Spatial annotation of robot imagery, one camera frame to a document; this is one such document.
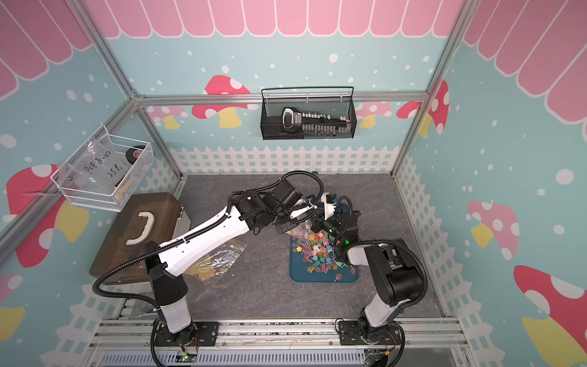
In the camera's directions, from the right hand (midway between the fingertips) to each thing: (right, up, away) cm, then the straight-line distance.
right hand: (306, 209), depth 86 cm
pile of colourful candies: (+6, -17, +6) cm, 19 cm away
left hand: (-6, -2, -10) cm, 12 cm away
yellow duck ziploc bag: (-1, -8, +1) cm, 8 cm away
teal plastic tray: (-2, -25, +2) cm, 25 cm away
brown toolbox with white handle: (-54, -3, -7) cm, 55 cm away
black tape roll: (-62, +20, -5) cm, 65 cm away
